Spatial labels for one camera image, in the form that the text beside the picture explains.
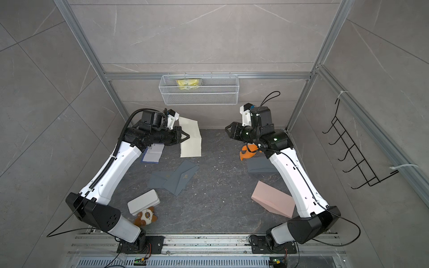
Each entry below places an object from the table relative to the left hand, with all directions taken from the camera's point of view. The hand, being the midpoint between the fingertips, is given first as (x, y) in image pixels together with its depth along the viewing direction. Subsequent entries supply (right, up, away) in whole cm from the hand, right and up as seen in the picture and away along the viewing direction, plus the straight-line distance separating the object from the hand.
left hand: (190, 133), depth 73 cm
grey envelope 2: (-11, -25, +21) cm, 35 cm away
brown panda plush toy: (-22, -40, +5) cm, 46 cm away
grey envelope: (+40, -18, +31) cm, 54 cm away
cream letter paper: (+1, -6, +3) cm, 6 cm away
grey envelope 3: (-17, -26, +21) cm, 37 cm away
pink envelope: (+44, -36, +18) cm, 59 cm away
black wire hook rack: (+69, -8, -6) cm, 69 cm away
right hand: (+18, +2, -3) cm, 18 cm away
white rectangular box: (-26, -34, +9) cm, 44 cm away
